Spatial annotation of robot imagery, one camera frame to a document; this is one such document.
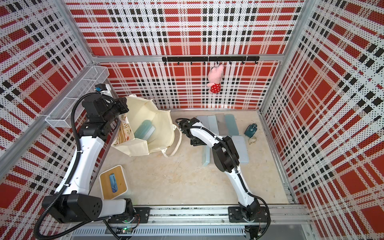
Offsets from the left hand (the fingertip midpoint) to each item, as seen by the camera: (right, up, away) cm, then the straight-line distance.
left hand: (128, 98), depth 72 cm
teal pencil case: (+59, -15, +36) cm, 71 cm away
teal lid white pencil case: (0, -17, +23) cm, 29 cm away
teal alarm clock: (+70, -17, +26) cm, 76 cm away
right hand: (+39, -24, +22) cm, 51 cm away
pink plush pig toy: (+45, +17, +22) cm, 53 cm away
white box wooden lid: (-12, -45, +8) cm, 47 cm away
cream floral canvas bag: (+16, -21, +15) cm, 31 cm away
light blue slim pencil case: (+45, -13, +39) cm, 61 cm away
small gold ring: (+72, -24, +29) cm, 81 cm away
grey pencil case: (+53, -16, +39) cm, 67 cm away
